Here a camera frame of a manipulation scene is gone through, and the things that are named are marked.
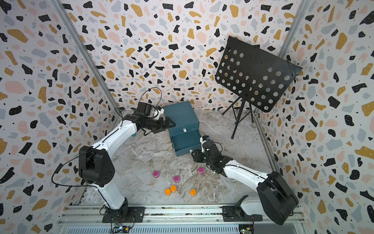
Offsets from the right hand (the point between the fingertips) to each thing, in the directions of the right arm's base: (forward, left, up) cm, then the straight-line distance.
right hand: (193, 153), depth 85 cm
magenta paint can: (-9, +22, -8) cm, 25 cm away
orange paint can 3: (-19, 0, -8) cm, 21 cm away
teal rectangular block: (-6, +25, +25) cm, 36 cm away
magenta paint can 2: (-12, +10, -9) cm, 18 cm away
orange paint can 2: (-17, +11, -8) cm, 22 cm away
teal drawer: (+6, +6, +1) cm, 9 cm away
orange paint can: (-19, +14, -9) cm, 25 cm away
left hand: (+13, +13, +10) cm, 21 cm away
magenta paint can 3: (-6, -5, -9) cm, 12 cm away
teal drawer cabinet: (+20, +7, +11) cm, 24 cm away
